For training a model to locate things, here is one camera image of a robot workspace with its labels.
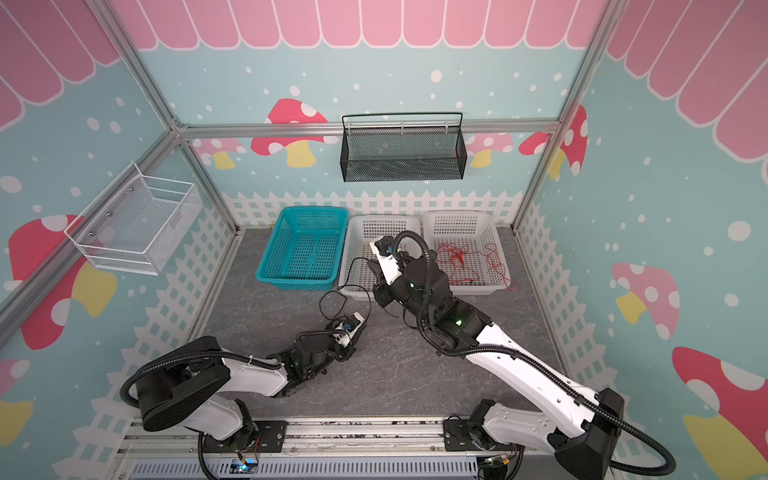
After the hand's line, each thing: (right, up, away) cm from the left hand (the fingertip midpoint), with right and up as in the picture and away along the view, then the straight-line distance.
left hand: (360, 326), depth 86 cm
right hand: (+4, +19, -20) cm, 28 cm away
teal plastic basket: (-23, +23, +27) cm, 42 cm away
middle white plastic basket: (-4, +12, +19) cm, 23 cm away
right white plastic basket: (+38, +23, +27) cm, 52 cm away
